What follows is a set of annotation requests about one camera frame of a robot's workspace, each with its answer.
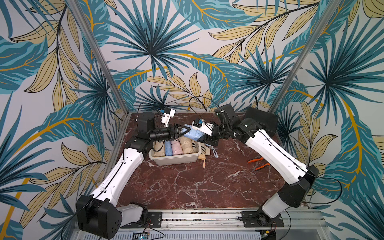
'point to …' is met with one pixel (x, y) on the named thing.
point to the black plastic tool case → (267, 121)
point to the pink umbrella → (176, 147)
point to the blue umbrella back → (192, 134)
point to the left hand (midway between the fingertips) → (188, 133)
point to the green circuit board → (140, 236)
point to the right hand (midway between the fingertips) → (200, 133)
